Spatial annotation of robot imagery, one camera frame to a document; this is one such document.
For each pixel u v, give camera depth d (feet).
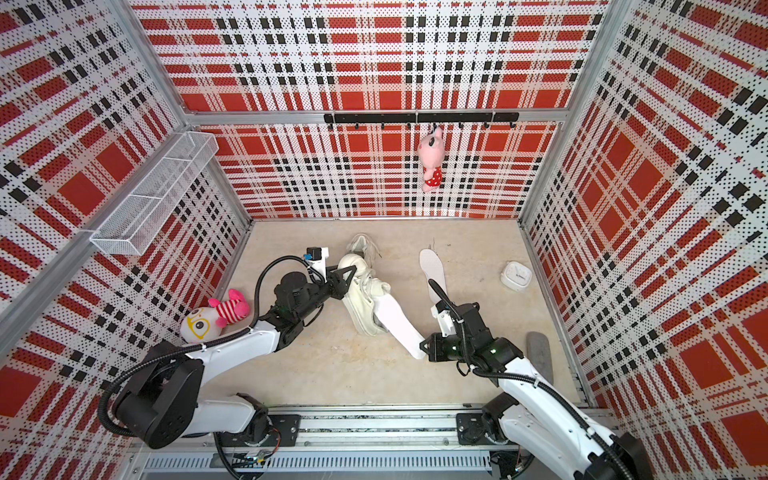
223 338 1.69
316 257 2.36
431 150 2.98
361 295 2.63
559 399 1.53
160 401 1.38
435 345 2.25
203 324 2.79
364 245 3.27
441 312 2.40
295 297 2.10
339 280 2.44
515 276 3.32
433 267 3.49
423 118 2.94
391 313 2.65
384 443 2.40
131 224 2.27
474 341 1.99
